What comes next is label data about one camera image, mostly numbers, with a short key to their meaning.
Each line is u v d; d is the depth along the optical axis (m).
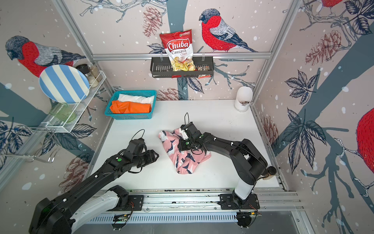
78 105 0.70
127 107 1.07
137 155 0.64
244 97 1.10
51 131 0.59
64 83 0.72
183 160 0.80
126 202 0.68
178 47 0.80
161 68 0.95
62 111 0.70
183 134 0.81
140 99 1.15
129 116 1.04
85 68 0.80
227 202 0.73
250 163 0.46
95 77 0.85
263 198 0.75
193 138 0.70
